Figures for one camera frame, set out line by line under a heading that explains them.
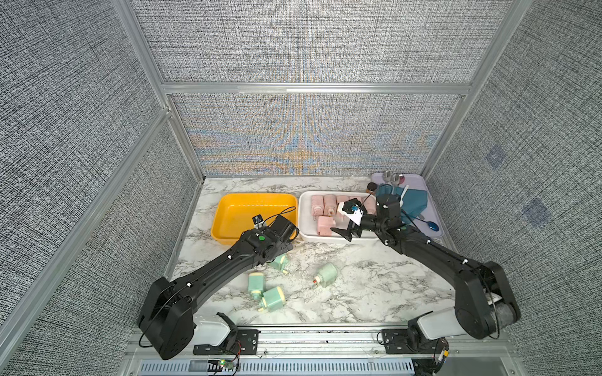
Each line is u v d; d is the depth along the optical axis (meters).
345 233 0.75
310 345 0.75
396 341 0.73
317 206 1.00
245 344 0.73
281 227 0.63
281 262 0.85
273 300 0.75
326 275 0.81
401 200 1.09
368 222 0.73
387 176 1.17
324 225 0.95
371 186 1.03
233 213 1.03
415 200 1.10
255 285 0.78
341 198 1.03
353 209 0.69
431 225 1.01
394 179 1.17
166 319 0.40
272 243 0.58
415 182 1.20
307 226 1.00
